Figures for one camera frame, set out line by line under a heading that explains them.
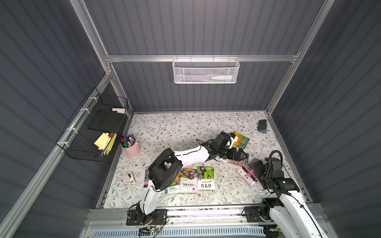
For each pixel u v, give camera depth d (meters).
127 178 0.86
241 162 0.93
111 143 0.63
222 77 0.87
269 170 0.62
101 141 0.68
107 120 0.76
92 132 0.74
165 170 0.52
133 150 0.93
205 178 0.87
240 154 0.74
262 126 1.09
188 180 0.85
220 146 0.69
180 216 0.75
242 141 1.02
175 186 0.83
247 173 0.87
